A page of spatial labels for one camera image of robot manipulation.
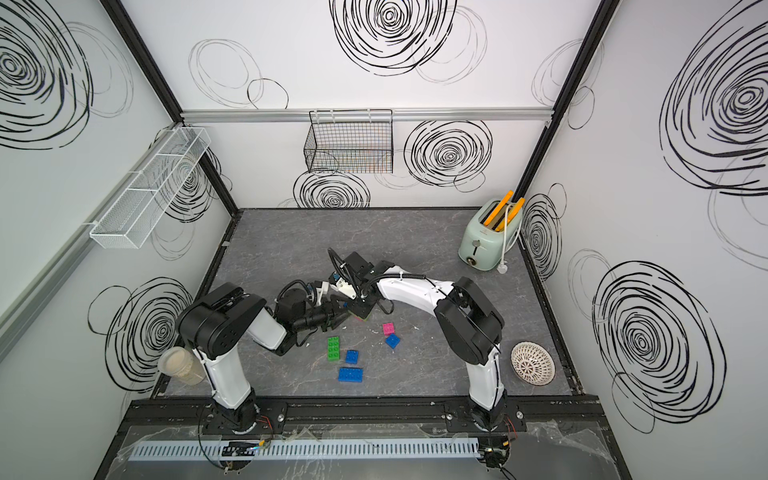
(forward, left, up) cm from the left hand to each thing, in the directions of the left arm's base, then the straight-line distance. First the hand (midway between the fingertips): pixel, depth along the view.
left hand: (354, 310), depth 88 cm
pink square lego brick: (-4, -10, -2) cm, 11 cm away
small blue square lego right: (-8, -12, -3) cm, 14 cm away
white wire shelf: (+13, +54, +28) cm, 62 cm away
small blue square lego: (-13, -1, -3) cm, 13 cm away
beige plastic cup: (-19, +40, +6) cm, 44 cm away
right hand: (+1, -1, 0) cm, 2 cm away
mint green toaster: (+21, -41, +12) cm, 48 cm away
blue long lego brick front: (-17, -1, -3) cm, 17 cm away
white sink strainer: (-13, -50, -2) cm, 52 cm away
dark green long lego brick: (-10, +5, -4) cm, 12 cm away
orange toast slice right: (+25, -48, +17) cm, 56 cm away
